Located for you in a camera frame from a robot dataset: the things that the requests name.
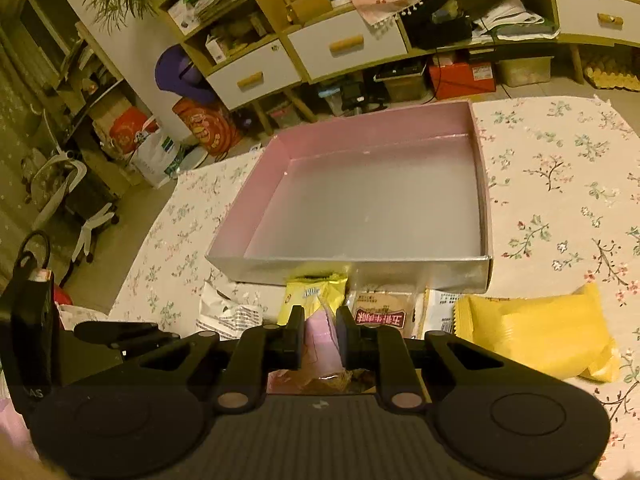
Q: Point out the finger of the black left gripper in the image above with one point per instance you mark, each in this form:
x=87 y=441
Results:
x=131 y=339

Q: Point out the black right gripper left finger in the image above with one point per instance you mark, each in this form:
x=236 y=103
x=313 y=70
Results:
x=248 y=361

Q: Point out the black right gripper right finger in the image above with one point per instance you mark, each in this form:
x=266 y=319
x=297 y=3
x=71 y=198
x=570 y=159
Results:
x=394 y=362

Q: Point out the brown beef snack packet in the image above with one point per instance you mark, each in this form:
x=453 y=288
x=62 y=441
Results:
x=392 y=309

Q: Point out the pink snack packet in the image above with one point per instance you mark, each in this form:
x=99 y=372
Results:
x=321 y=352

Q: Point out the white printed snack bag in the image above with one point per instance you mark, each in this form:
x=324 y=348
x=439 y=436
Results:
x=220 y=313

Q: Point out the yellow chips snack bag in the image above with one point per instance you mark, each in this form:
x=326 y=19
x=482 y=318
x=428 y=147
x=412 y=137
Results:
x=313 y=294

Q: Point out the large yellow snack bag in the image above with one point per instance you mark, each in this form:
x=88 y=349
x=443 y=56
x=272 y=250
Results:
x=561 y=336

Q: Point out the pink and silver cardboard box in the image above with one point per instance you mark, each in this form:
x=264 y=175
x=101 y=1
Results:
x=395 y=199

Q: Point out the white office chair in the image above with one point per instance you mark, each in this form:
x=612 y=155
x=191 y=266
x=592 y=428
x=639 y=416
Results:
x=59 y=187

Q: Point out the white plastic shopping bag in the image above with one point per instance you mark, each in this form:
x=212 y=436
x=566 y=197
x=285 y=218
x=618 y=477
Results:
x=158 y=158

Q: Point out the orange red round bag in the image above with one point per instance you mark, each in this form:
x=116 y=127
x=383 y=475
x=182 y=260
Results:
x=211 y=124

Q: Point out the floral tablecloth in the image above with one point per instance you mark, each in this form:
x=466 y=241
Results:
x=563 y=179

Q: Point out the purple hat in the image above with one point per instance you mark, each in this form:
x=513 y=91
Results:
x=175 y=72

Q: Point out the red box under cabinet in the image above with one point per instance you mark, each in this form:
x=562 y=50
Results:
x=462 y=79

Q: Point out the clear plastic storage bin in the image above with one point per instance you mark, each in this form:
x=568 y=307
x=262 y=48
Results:
x=518 y=72

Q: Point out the white and wood cabinet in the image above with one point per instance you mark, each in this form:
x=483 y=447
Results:
x=249 y=49

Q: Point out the yellow egg carton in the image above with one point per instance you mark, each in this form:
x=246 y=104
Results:
x=607 y=72

